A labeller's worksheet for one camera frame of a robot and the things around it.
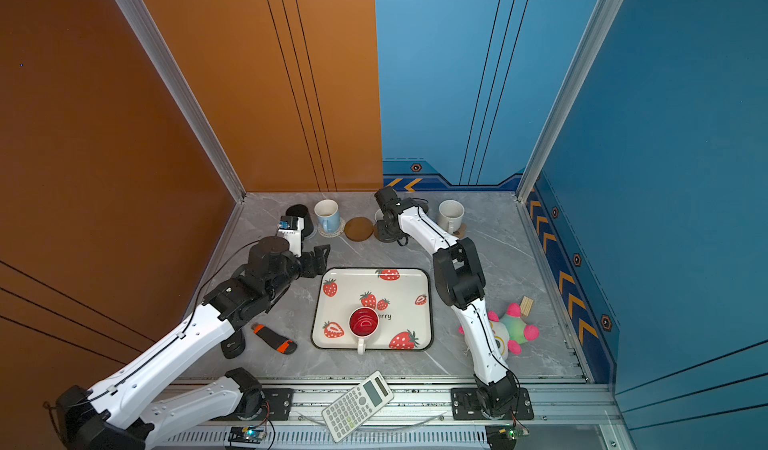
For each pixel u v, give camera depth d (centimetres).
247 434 71
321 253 66
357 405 72
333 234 107
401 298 92
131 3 72
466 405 73
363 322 85
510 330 79
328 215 100
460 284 60
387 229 89
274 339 84
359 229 109
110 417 39
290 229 63
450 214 103
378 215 85
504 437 70
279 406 73
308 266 66
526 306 89
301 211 103
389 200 82
